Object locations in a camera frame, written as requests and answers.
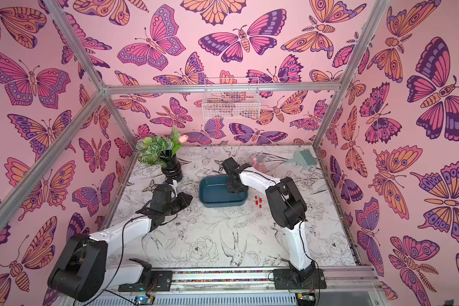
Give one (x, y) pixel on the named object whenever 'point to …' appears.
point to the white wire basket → (231, 97)
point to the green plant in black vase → (160, 151)
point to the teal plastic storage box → (213, 192)
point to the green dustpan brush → (304, 157)
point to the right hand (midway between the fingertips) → (230, 189)
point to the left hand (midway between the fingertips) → (194, 195)
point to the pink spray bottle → (259, 166)
